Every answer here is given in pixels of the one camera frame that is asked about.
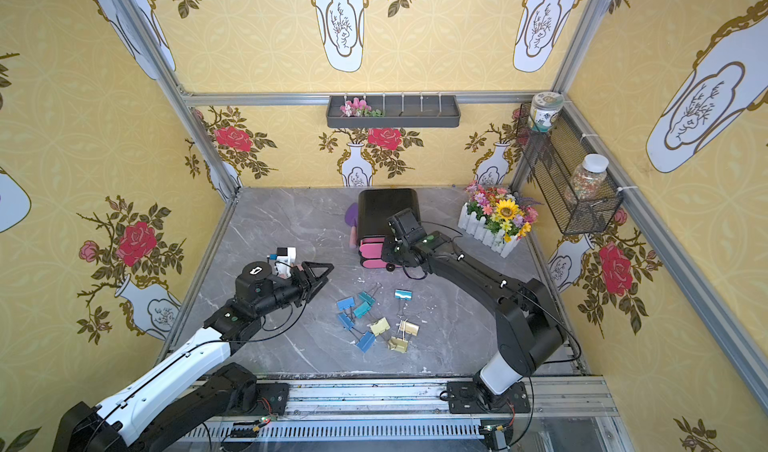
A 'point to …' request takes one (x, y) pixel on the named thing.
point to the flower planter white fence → (496, 217)
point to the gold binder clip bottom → (398, 344)
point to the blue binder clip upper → (342, 304)
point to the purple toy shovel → (352, 218)
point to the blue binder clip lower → (366, 341)
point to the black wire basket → (544, 164)
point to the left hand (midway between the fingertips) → (324, 269)
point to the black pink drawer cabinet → (374, 207)
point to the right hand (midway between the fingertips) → (391, 246)
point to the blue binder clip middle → (345, 320)
